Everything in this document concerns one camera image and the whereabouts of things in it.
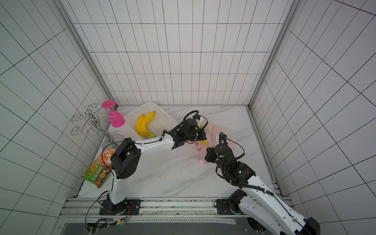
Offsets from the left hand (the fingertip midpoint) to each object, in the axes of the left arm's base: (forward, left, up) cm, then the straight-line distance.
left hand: (208, 136), depth 85 cm
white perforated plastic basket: (+20, +32, -12) cm, 40 cm away
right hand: (-8, +2, +3) cm, 9 cm away
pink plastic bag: (0, -1, +5) cm, 6 cm away
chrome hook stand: (+1, +62, +11) cm, 63 cm away
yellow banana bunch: (+14, +45, -8) cm, 48 cm away
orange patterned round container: (-9, +64, -11) cm, 65 cm away
